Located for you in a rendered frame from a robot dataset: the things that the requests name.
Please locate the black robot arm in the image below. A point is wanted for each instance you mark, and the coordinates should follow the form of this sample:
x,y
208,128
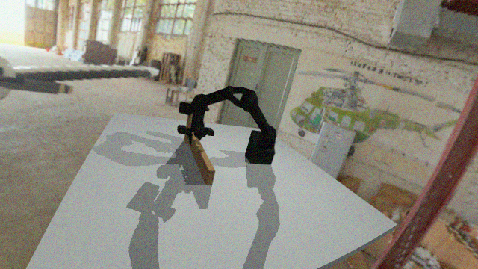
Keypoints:
x,y
248,102

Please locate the wooden post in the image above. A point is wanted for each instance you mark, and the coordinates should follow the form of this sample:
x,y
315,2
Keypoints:
x,y
188,123

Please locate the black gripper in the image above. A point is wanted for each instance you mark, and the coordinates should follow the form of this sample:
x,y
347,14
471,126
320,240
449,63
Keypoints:
x,y
188,131

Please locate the wooden board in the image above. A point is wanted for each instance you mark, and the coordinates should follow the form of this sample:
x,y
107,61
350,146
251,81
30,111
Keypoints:
x,y
205,168

